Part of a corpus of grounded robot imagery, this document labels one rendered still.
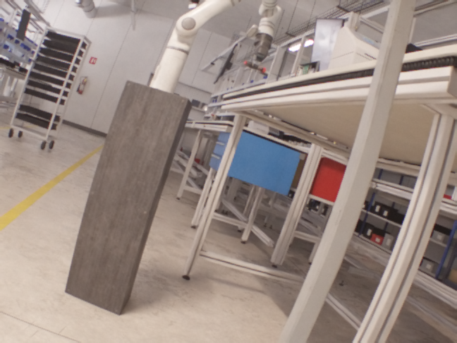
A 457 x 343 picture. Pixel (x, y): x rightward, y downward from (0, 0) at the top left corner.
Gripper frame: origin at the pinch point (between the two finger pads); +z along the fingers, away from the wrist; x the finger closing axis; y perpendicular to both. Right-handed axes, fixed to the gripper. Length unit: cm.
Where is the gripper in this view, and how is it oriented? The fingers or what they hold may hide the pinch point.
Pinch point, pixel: (251, 66)
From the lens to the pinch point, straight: 200.8
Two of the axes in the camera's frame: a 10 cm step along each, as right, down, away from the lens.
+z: -2.3, 9.3, -2.9
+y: 9.2, 3.0, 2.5
